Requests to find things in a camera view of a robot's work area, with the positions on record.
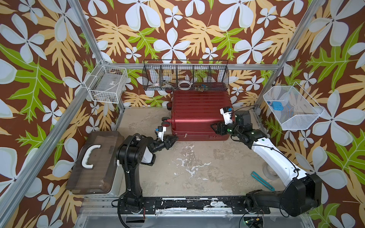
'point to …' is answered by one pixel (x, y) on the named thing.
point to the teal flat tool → (260, 179)
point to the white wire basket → (107, 84)
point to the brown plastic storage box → (94, 170)
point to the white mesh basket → (299, 112)
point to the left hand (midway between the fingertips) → (177, 136)
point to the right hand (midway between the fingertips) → (213, 123)
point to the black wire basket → (180, 75)
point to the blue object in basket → (277, 106)
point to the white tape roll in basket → (185, 88)
